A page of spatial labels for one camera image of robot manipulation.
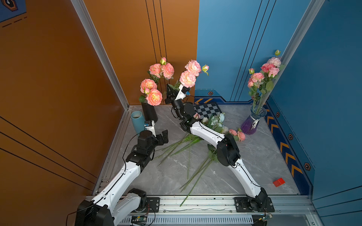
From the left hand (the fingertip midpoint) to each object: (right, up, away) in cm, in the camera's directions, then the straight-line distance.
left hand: (161, 129), depth 82 cm
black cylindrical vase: (-12, +11, +20) cm, 26 cm away
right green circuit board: (+53, -43, -13) cm, 70 cm away
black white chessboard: (+32, +13, +31) cm, 46 cm away
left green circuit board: (-10, -46, -10) cm, 48 cm away
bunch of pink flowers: (+22, -18, +10) cm, 30 cm away
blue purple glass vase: (+58, +2, +12) cm, 59 cm away
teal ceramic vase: (-15, +5, +3) cm, 16 cm away
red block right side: (+65, -28, -6) cm, 71 cm away
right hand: (+5, +25, -6) cm, 26 cm away
